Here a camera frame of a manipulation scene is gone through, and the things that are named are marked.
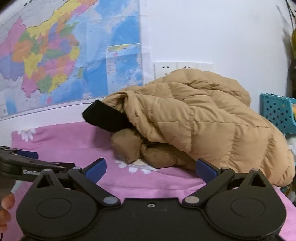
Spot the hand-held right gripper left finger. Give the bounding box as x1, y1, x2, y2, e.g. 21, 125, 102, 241
35, 158, 121, 207

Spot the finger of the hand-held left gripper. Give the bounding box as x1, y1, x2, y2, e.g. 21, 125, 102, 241
0, 146, 39, 160

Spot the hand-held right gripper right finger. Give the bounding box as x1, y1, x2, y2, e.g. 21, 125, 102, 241
183, 159, 270, 207

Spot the tan down jacket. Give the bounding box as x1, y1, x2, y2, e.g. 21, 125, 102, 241
82, 68, 295, 188

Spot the person's left hand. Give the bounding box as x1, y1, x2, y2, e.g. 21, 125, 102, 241
0, 193, 16, 232

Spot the pink floral bed sheet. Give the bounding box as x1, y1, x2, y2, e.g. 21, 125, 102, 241
0, 120, 296, 241

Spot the white bed headboard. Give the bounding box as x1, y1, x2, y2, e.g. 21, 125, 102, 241
0, 100, 104, 149

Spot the blue perforated plastic basket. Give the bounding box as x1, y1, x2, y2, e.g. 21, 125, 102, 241
259, 93, 296, 134

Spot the dark upright object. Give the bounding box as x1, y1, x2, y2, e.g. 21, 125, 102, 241
276, 0, 296, 93

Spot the white wall socket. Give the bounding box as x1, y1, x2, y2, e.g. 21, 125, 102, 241
154, 62, 177, 82
177, 62, 197, 70

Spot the colourful wall map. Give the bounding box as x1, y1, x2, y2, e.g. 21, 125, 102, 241
0, 0, 142, 119

